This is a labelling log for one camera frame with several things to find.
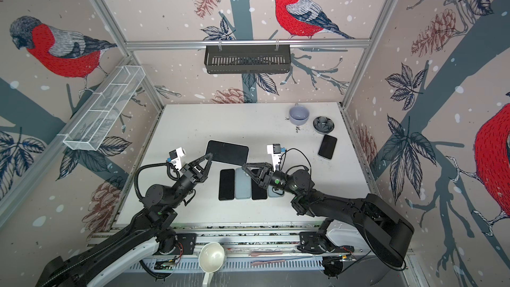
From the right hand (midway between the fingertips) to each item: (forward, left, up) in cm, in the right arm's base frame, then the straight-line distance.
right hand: (241, 172), depth 65 cm
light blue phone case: (+8, +3, -27) cm, 28 cm away
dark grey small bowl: (+42, -38, -24) cm, 62 cm away
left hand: (+2, +10, +5) cm, 11 cm away
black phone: (+6, +5, +3) cm, 8 cm away
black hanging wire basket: (+66, +4, +2) cm, 66 cm away
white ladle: (-22, +11, -25) cm, 35 cm away
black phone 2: (+29, -39, -27) cm, 55 cm away
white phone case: (-4, -11, -7) cm, 13 cm away
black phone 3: (+3, -4, -25) cm, 25 cm away
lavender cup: (+49, -25, -23) cm, 60 cm away
